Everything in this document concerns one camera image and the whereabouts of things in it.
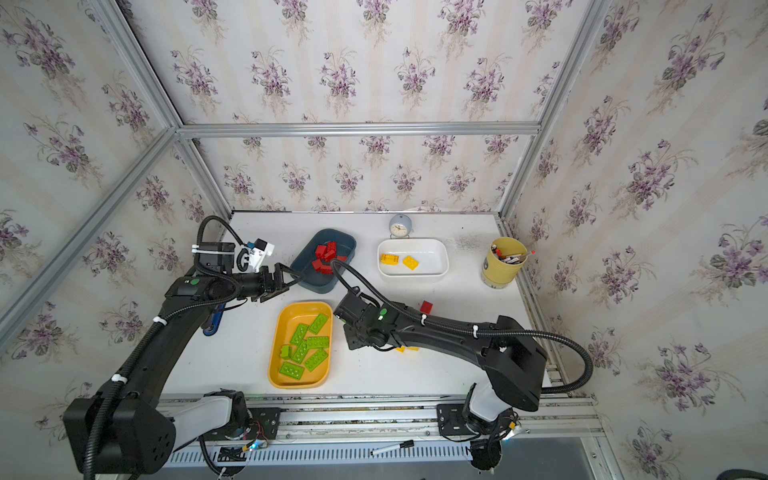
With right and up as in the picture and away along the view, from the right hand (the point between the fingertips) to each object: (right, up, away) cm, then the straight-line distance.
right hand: (349, 337), depth 79 cm
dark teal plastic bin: (-15, +13, +21) cm, 29 cm away
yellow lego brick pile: (+14, +6, -24) cm, 29 cm away
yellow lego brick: (+19, +18, +25) cm, 36 cm away
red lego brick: (-13, +17, +22) cm, 31 cm away
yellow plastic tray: (-20, +3, +10) cm, 22 cm away
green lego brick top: (-10, -4, +7) cm, 13 cm away
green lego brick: (-16, -2, +9) cm, 19 cm away
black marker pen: (+14, -23, -9) cm, 28 cm away
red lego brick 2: (-6, +20, +28) cm, 35 cm away
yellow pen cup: (+47, +20, +14) cm, 53 cm away
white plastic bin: (+27, +21, +29) cm, 45 cm away
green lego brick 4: (-10, -8, +5) cm, 14 cm away
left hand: (-14, +16, -4) cm, 22 cm away
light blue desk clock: (+15, +31, +29) cm, 45 cm away
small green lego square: (-18, -5, +4) cm, 19 cm away
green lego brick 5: (-17, -10, +3) cm, 20 cm away
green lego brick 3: (-16, -6, +6) cm, 18 cm away
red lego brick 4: (-10, +22, +26) cm, 36 cm away
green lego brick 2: (-11, +1, +12) cm, 16 cm away
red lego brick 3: (-13, +22, +26) cm, 37 cm away
